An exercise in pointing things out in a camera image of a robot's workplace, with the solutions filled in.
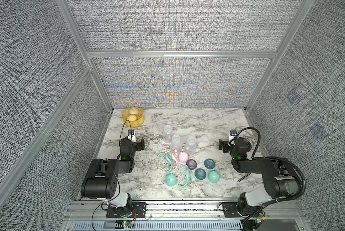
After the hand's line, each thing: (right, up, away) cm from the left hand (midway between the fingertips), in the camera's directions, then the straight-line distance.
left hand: (137, 135), depth 93 cm
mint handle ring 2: (+32, -23, -7) cm, 40 cm away
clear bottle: (+20, +2, -1) cm, 20 cm away
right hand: (+59, 0, +1) cm, 59 cm away
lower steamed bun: (-7, +12, +13) cm, 19 cm away
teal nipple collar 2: (+40, -22, -8) cm, 46 cm away
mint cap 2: (+46, -22, -11) cm, 53 cm away
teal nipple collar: (+45, -17, -5) cm, 49 cm away
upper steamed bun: (-7, +17, +17) cm, 25 cm away
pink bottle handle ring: (+25, -14, -4) cm, 29 cm away
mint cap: (+22, -23, -13) cm, 35 cm away
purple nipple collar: (+35, -17, -5) cm, 39 cm away
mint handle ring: (+21, -14, -2) cm, 26 cm away
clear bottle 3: (+35, -8, -2) cm, 35 cm away
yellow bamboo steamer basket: (-3, +7, +14) cm, 16 cm away
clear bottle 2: (+26, -7, +3) cm, 27 cm away
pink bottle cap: (+30, -13, -4) cm, 33 cm away
